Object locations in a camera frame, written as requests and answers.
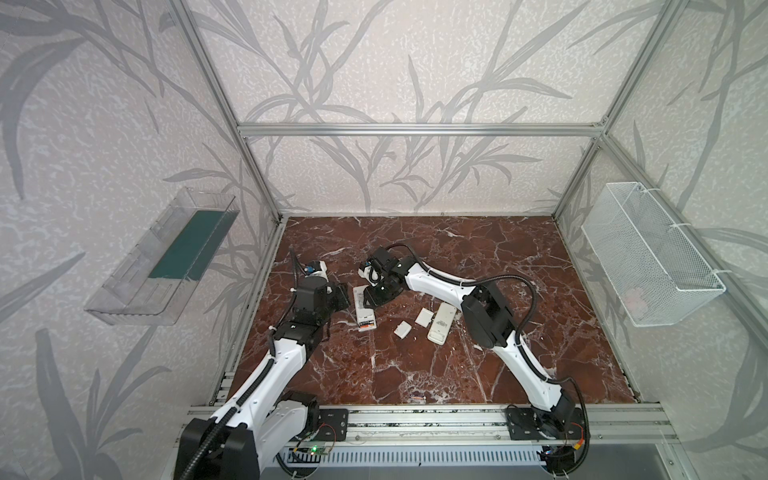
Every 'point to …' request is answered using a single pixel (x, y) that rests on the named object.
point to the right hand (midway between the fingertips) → (369, 293)
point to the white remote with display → (365, 317)
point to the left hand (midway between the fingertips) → (349, 276)
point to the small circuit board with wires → (317, 450)
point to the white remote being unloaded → (442, 323)
